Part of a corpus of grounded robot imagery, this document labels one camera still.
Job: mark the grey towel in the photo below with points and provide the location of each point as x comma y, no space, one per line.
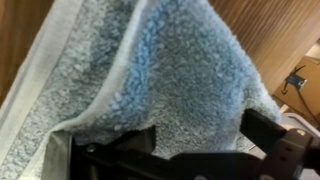
166,73

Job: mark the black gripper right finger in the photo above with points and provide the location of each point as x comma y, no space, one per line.
283,150

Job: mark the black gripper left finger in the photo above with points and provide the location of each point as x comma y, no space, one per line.
58,156

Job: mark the cardboard box with black label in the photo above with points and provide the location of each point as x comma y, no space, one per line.
306,96

